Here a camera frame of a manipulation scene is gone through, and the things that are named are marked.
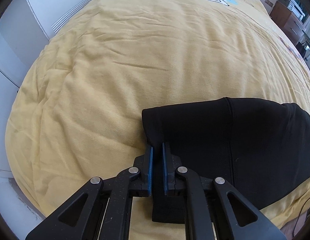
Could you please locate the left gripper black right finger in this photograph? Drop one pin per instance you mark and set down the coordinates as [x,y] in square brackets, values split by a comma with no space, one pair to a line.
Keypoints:
[213,208]

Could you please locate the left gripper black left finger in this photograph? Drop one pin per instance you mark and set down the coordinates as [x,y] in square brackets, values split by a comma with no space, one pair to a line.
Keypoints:
[100,209]

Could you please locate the black pants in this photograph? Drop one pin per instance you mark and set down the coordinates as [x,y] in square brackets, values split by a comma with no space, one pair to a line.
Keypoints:
[261,147]

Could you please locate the yellow printed bed cover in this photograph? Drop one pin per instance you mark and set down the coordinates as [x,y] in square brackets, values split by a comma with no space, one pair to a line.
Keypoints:
[78,112]

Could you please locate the brown wooden dresser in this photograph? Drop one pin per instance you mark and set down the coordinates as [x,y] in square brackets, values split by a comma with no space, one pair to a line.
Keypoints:
[288,22]

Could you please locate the white box on dresser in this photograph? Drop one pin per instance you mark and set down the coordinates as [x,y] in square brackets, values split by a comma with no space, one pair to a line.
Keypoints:
[294,7]

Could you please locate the white wardrobe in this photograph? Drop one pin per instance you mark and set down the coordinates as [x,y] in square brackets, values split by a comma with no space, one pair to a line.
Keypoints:
[26,27]

